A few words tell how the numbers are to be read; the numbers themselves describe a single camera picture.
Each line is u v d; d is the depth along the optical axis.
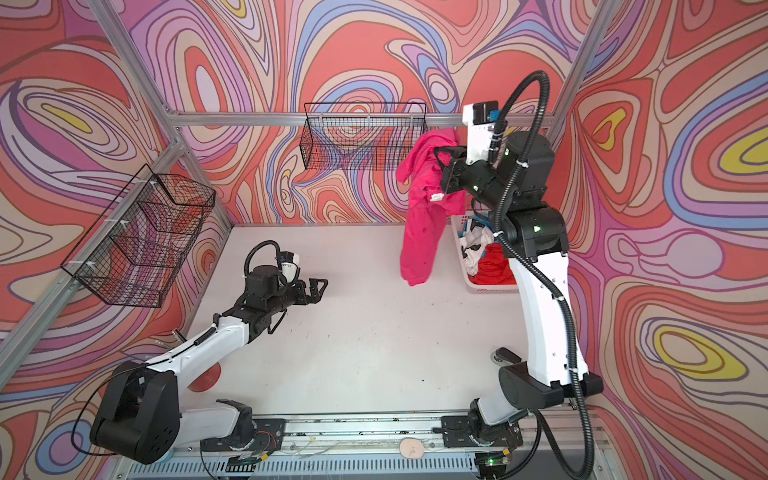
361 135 0.94
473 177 0.48
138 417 0.41
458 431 0.73
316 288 0.78
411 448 0.69
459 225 1.12
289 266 0.77
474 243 1.05
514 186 0.39
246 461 0.70
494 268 0.97
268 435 0.72
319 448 0.73
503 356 0.82
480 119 0.44
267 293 0.67
